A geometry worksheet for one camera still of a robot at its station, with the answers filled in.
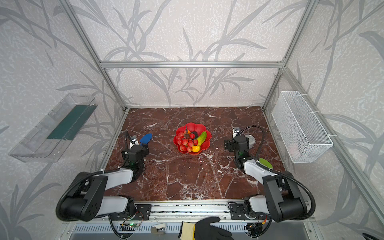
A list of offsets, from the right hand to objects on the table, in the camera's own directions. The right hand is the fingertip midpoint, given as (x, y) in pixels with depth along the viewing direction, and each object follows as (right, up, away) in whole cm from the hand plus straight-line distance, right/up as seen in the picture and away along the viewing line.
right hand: (236, 133), depth 92 cm
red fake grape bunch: (-30, -4, -3) cm, 31 cm away
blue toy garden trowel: (-60, -5, +11) cm, 62 cm away
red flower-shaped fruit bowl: (-23, +3, +12) cm, 26 cm away
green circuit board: (-54, -42, -21) cm, 72 cm away
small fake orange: (-30, 0, +13) cm, 33 cm away
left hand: (-61, -4, -2) cm, 61 cm away
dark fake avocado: (-26, -1, +10) cm, 27 cm away
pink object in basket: (+24, -6, -18) cm, 31 cm away
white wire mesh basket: (+21, +2, -31) cm, 38 cm away
